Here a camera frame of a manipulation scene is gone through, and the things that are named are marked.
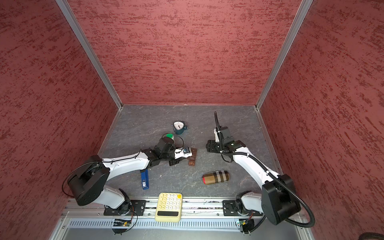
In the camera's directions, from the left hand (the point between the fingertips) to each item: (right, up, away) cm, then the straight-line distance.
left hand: (182, 155), depth 87 cm
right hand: (+16, +4, -2) cm, 17 cm away
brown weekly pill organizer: (+6, -3, +2) cm, 7 cm away
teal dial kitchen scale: (-4, +16, +16) cm, 23 cm away
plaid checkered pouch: (+19, -10, -6) cm, 23 cm away
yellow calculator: (-5, -22, -15) cm, 27 cm away
